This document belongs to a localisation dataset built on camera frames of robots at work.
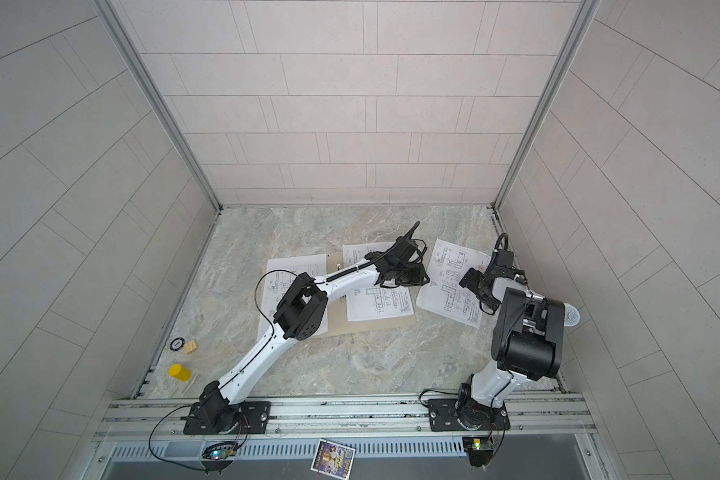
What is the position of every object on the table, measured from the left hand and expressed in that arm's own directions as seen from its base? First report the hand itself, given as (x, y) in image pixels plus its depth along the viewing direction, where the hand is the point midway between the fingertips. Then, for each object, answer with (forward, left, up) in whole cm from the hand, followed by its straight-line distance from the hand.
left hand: (438, 277), depth 95 cm
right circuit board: (-44, -4, -1) cm, 44 cm away
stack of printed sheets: (-4, -1, -2) cm, 5 cm away
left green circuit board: (-45, +54, +3) cm, 70 cm away
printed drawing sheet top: (-17, +40, +30) cm, 53 cm away
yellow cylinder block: (-30, +69, +4) cm, 75 cm away
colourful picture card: (-46, +29, +1) cm, 55 cm away
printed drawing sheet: (-8, +20, -2) cm, 22 cm away
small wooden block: (-22, +71, 0) cm, 74 cm away
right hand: (-1, -12, -2) cm, 12 cm away
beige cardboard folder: (-15, +31, +1) cm, 34 cm away
